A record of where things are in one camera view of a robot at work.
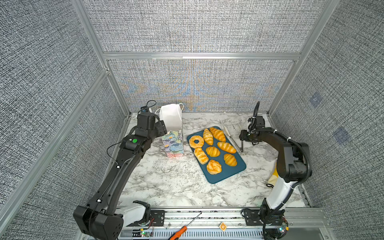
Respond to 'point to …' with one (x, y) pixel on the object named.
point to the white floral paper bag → (171, 114)
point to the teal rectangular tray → (216, 156)
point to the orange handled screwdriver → (182, 230)
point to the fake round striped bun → (213, 151)
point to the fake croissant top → (218, 134)
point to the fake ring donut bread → (193, 144)
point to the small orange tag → (223, 226)
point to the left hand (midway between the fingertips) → (159, 124)
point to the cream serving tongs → (241, 153)
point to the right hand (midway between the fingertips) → (244, 136)
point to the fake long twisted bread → (201, 156)
